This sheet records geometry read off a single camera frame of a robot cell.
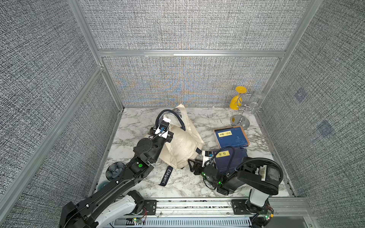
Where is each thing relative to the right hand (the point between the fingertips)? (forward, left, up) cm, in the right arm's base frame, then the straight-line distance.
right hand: (190, 158), depth 85 cm
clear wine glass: (+35, -46, +8) cm, 59 cm away
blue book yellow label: (+14, -28, +1) cm, 31 cm away
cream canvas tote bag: (+10, +2, +3) cm, 10 cm away
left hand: (+7, +10, +31) cm, 33 cm away
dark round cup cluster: (-6, +45, 0) cm, 45 cm away
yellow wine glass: (+36, -33, +12) cm, 50 cm away
